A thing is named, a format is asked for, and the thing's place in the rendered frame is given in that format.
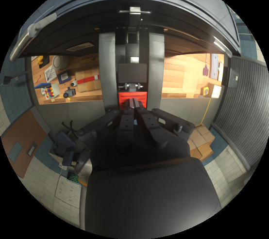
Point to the yellow and black tool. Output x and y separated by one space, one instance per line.
42 60

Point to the purple scissors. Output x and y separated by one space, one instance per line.
205 70

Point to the blue and black box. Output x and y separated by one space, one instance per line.
64 76

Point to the orange door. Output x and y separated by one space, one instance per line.
23 138

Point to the small white round device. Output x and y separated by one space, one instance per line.
73 83

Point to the white paper pad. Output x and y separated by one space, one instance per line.
214 65

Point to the black screen with green text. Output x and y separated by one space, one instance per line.
72 177

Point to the stacked cardboard boxes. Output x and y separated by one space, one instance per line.
201 142

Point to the grey handheld scanner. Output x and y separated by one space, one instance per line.
69 92

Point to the white small box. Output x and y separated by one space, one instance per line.
216 91

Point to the blue tray with coloured pieces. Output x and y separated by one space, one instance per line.
49 91

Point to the blue office chair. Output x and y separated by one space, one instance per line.
67 144

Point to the dark transit case body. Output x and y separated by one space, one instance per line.
63 33

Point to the yellow tape measure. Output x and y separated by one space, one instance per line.
205 91

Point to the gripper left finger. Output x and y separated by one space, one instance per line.
126 125

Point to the white wall poster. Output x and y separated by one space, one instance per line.
67 192

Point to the white clipboard with pen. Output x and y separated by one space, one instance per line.
50 73

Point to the yellow spirit level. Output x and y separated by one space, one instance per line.
89 60

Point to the black wall bracket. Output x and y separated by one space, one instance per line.
7 80

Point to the grey roller shutter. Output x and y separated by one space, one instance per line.
243 106

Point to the silver lid catch plate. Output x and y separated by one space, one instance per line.
135 10

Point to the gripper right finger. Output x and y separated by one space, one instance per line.
151 125

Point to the grey upright bar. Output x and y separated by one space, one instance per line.
156 69
106 69

